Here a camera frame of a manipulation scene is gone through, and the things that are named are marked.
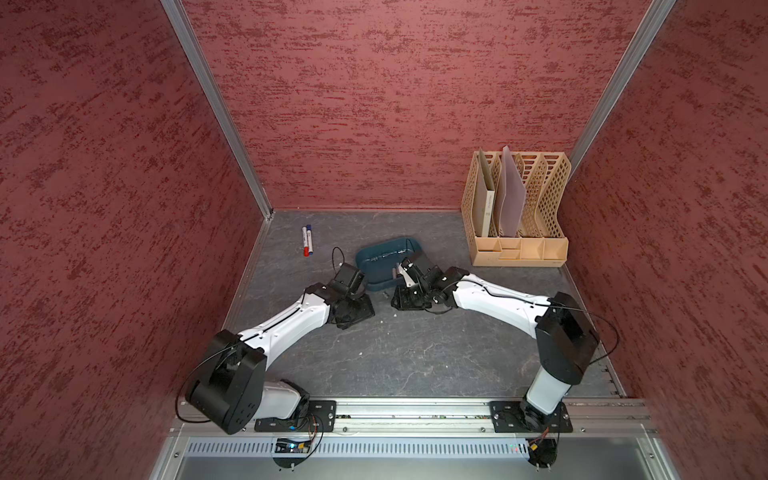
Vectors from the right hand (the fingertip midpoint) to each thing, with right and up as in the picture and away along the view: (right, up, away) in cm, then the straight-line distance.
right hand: (396, 309), depth 84 cm
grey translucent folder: (+39, +34, +14) cm, 54 cm away
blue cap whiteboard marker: (-32, +20, +25) cm, 46 cm away
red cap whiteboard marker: (-34, +19, +25) cm, 47 cm away
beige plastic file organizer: (+51, +19, +18) cm, 57 cm away
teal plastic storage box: (-7, +12, +20) cm, 24 cm away
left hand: (-9, -3, +1) cm, 9 cm away
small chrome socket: (-3, +2, +12) cm, 13 cm away
